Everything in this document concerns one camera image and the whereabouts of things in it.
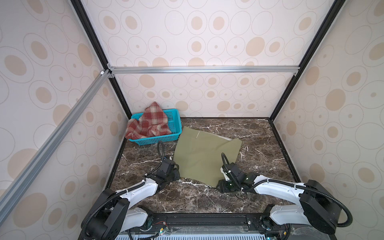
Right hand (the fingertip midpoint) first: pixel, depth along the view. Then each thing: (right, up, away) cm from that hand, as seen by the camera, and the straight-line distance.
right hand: (219, 187), depth 85 cm
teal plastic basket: (-30, +39, +31) cm, 58 cm away
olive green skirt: (-11, +15, +9) cm, 21 cm away
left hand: (-21, +9, +4) cm, 24 cm away
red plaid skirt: (-45, +39, +26) cm, 65 cm away
